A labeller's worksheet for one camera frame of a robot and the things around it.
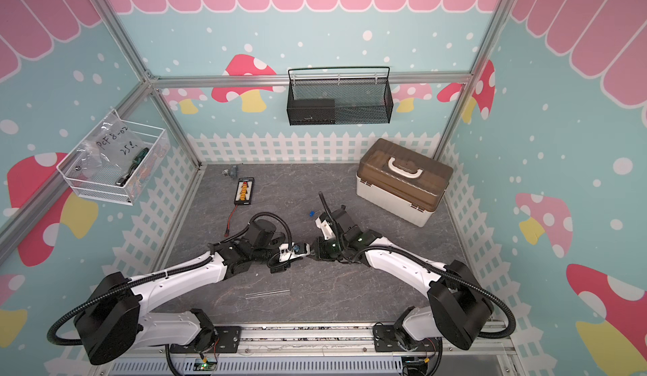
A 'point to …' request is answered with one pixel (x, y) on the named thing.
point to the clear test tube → (264, 293)
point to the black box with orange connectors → (244, 190)
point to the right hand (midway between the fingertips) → (308, 254)
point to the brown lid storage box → (403, 182)
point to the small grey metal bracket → (232, 172)
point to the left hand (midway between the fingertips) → (297, 255)
